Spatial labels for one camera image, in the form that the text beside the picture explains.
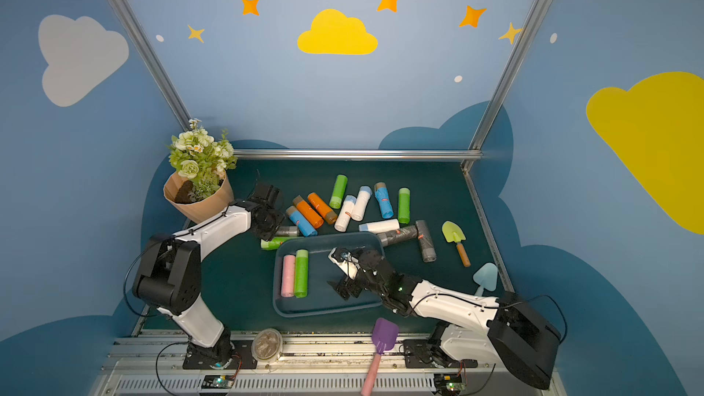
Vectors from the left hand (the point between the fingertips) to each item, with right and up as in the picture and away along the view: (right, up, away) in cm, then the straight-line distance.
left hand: (287, 221), depth 95 cm
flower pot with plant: (-27, +13, -6) cm, 31 cm away
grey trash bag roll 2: (+40, -5, +1) cm, 41 cm away
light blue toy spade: (+67, -18, -6) cm, 70 cm away
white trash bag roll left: (+20, +2, +7) cm, 22 cm away
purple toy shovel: (+33, -32, -15) cm, 48 cm away
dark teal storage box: (+13, -23, -9) cm, 28 cm away
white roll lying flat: (+33, -2, +3) cm, 33 cm away
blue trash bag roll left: (+5, -3, +4) cm, 7 cm away
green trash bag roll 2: (-4, -7, -2) cm, 8 cm away
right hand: (+20, -11, -13) cm, 27 cm away
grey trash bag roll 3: (+49, -7, -1) cm, 49 cm away
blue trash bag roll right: (+35, +7, +12) cm, 38 cm away
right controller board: (+49, -41, -23) cm, 68 cm away
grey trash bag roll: (0, -4, +1) cm, 4 cm away
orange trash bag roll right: (+13, +2, +7) cm, 15 cm away
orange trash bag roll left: (+7, +1, +7) cm, 10 cm away
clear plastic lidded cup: (0, -30, -23) cm, 38 cm away
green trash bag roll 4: (+43, +5, +10) cm, 45 cm away
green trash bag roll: (+7, -16, -8) cm, 19 cm away
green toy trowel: (+60, -5, +5) cm, 61 cm away
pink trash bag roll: (+2, -17, -8) cm, 19 cm away
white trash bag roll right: (+27, +9, +13) cm, 32 cm away
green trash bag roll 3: (+17, +10, +14) cm, 24 cm away
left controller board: (-13, -40, -23) cm, 48 cm away
